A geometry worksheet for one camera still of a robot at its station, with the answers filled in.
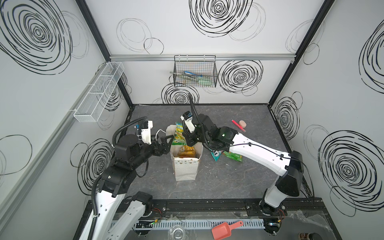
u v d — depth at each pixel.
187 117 0.62
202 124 0.52
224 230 0.68
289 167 0.42
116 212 0.43
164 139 0.55
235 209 0.75
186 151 0.87
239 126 1.07
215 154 0.90
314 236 0.59
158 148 0.55
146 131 0.55
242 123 1.06
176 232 0.69
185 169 0.72
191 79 0.86
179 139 0.74
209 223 0.71
